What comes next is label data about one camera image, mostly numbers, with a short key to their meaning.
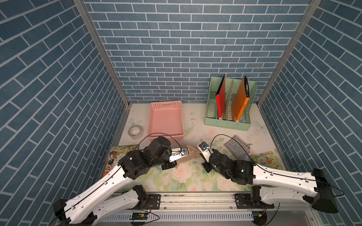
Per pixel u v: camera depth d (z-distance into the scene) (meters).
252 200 0.66
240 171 0.51
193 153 0.77
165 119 1.03
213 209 0.72
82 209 0.39
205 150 0.61
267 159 0.89
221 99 0.87
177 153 0.55
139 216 0.72
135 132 1.01
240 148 0.93
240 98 0.87
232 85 1.05
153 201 0.73
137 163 0.44
